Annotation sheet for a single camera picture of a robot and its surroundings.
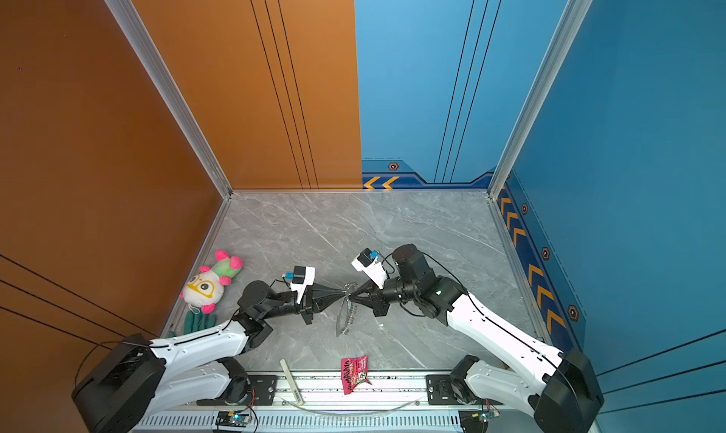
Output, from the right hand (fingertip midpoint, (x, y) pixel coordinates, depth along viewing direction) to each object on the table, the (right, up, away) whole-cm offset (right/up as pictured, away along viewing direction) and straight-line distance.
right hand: (354, 297), depth 69 cm
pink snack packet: (-1, -22, +6) cm, 23 cm away
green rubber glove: (-49, -12, +15) cm, 53 cm away
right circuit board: (+31, -32, +1) cm, 44 cm away
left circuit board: (-31, -31, +1) cm, 44 cm away
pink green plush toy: (-46, -2, +15) cm, 49 cm away
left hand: (-3, +1, -1) cm, 3 cm away
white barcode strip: (-17, -25, +6) cm, 31 cm away
